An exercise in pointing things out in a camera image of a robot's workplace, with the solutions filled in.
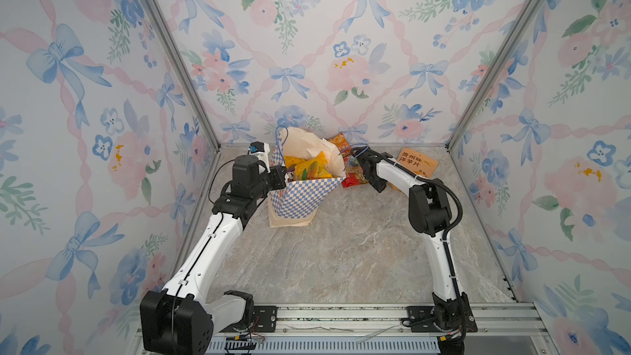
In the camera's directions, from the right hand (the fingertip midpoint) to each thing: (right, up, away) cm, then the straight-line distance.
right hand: (395, 174), depth 102 cm
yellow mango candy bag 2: (-42, +6, -2) cm, 43 cm away
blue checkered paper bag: (-38, -9, -23) cm, 45 cm away
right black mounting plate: (-2, -43, -29) cm, 52 cm away
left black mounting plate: (-48, -44, -27) cm, 71 cm away
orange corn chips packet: (-21, +15, +14) cm, 30 cm away
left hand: (-41, +3, -25) cm, 48 cm away
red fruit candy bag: (-17, 0, +2) cm, 17 cm away
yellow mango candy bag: (-35, +2, -13) cm, 37 cm away
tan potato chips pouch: (+12, +5, +8) cm, 15 cm away
